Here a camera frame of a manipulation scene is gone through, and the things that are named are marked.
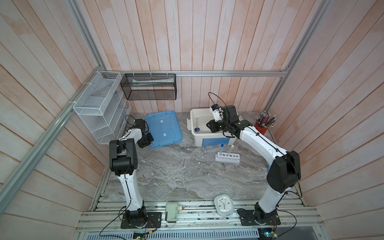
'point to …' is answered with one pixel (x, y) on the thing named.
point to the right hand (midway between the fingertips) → (207, 123)
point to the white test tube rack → (226, 157)
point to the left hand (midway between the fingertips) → (150, 143)
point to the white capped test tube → (230, 154)
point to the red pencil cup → (262, 130)
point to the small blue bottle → (197, 129)
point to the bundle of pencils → (265, 120)
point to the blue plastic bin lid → (164, 128)
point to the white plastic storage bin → (202, 135)
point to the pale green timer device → (171, 210)
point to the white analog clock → (224, 205)
